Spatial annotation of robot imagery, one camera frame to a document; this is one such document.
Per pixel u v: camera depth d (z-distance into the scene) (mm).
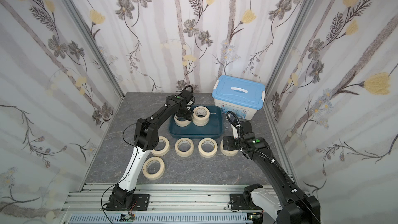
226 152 882
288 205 394
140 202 739
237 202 732
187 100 858
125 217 707
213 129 1071
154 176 798
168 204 750
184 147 930
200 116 1016
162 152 882
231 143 726
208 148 930
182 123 1003
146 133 667
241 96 964
